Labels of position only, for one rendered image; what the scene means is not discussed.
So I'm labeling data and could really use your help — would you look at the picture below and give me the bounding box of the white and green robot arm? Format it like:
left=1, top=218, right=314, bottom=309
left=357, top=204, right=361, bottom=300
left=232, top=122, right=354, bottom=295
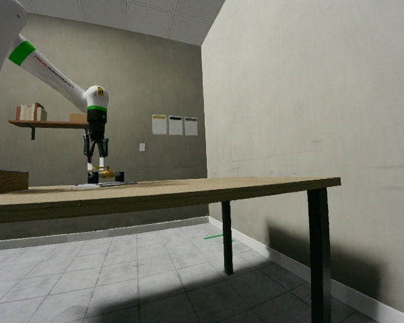
left=0, top=0, right=109, bottom=124

